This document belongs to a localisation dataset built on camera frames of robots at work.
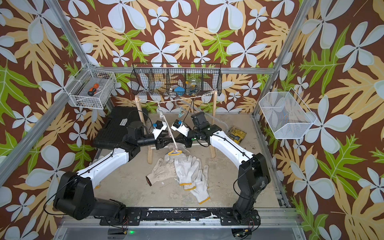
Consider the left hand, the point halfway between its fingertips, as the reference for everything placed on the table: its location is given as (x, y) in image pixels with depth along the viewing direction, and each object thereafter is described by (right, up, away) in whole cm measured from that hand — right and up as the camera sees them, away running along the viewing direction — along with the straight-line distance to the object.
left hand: (172, 133), depth 79 cm
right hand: (+1, -3, +2) cm, 4 cm away
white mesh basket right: (+64, +10, +4) cm, 65 cm away
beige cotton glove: (-8, -24, +11) cm, 27 cm away
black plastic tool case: (-42, +4, +23) cm, 49 cm away
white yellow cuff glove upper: (+7, -22, +10) cm, 25 cm away
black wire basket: (+1, +35, +18) cm, 40 cm away
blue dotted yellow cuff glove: (+1, -14, +5) cm, 15 cm away
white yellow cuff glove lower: (+15, -33, +3) cm, 37 cm away
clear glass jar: (+12, +28, +17) cm, 35 cm away
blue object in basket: (+3, +26, +15) cm, 31 cm away
